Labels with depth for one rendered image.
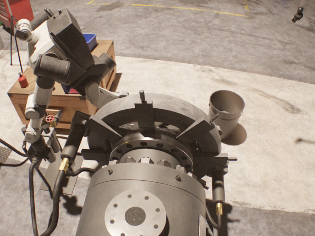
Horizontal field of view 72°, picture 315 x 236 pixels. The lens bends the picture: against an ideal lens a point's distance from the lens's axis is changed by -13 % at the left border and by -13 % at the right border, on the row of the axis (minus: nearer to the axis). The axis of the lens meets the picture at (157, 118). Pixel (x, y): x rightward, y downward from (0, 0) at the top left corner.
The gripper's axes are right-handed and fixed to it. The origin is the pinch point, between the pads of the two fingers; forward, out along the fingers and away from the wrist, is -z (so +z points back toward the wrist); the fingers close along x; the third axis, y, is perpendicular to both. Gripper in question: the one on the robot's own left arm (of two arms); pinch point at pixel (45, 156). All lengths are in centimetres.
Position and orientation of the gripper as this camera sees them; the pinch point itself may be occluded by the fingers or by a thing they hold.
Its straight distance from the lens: 168.3
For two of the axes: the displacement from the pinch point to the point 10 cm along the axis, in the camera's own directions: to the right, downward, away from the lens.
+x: 5.6, -5.9, 5.8
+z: 0.0, -7.0, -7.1
